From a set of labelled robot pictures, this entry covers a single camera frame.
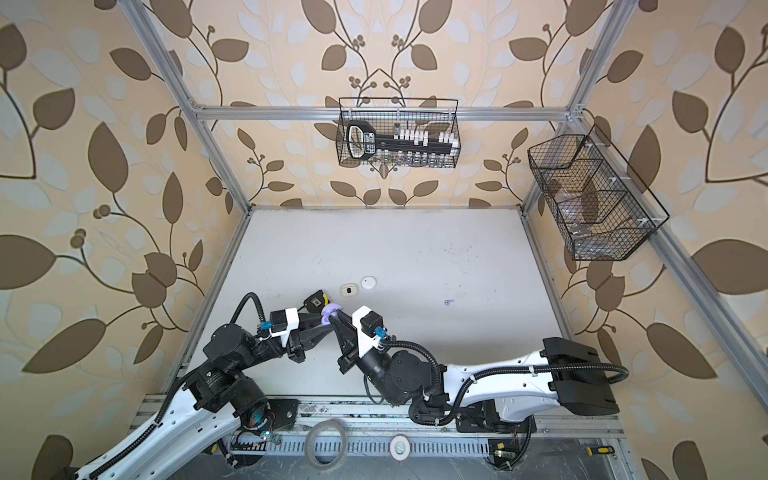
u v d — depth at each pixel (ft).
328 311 1.99
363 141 2.77
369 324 1.56
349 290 3.14
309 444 2.24
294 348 1.83
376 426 2.42
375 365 1.72
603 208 2.40
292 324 1.71
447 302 3.08
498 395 1.58
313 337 1.90
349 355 1.69
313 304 2.99
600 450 2.27
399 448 2.28
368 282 3.24
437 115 2.99
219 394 1.74
